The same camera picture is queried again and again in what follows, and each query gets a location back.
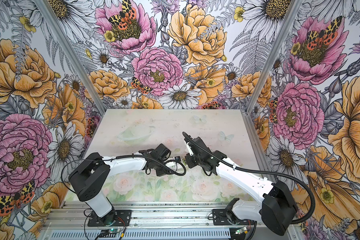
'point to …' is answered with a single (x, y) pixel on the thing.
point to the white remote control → (179, 165)
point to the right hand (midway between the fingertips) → (190, 161)
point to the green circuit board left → (113, 230)
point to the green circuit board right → (240, 231)
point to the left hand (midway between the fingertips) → (164, 169)
